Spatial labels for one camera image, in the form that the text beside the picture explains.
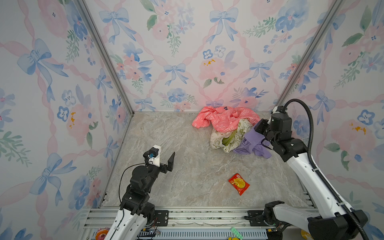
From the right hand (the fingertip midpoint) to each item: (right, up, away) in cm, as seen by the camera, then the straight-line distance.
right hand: (260, 119), depth 74 cm
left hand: (-47, -14, -2) cm, 49 cm away
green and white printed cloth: (-13, -12, +13) cm, 22 cm away
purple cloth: (-2, -12, +4) cm, 13 cm away
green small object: (-13, -53, -5) cm, 55 cm away
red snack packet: (-7, -35, +9) cm, 37 cm away
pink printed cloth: (-11, +2, +32) cm, 34 cm away
